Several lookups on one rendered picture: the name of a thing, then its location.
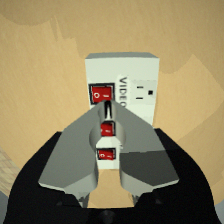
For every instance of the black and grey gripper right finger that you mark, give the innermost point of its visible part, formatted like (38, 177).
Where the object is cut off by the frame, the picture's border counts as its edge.
(151, 161)

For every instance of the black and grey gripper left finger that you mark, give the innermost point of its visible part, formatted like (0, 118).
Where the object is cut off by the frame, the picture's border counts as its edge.
(65, 164)

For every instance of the white power strip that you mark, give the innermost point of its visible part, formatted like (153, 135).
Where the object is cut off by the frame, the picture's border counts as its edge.
(129, 78)

